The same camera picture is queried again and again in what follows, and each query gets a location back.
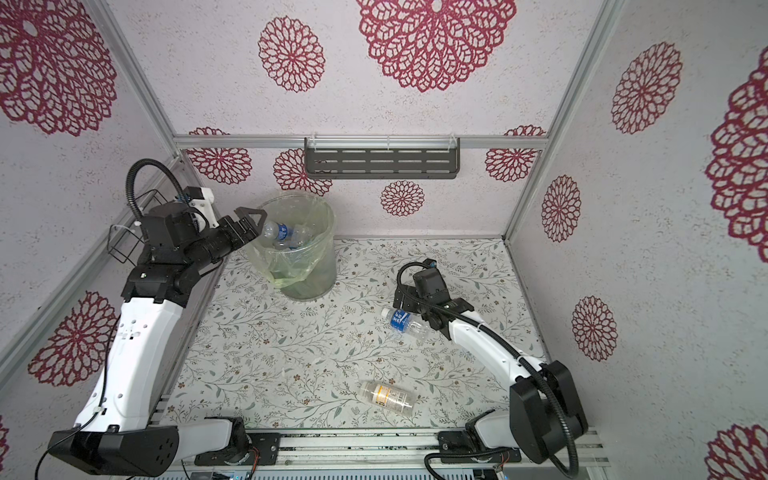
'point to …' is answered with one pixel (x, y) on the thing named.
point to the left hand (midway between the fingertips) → (255, 222)
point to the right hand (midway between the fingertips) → (408, 290)
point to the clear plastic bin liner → (295, 208)
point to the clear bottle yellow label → (394, 399)
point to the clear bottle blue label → (286, 237)
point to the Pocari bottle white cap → (405, 322)
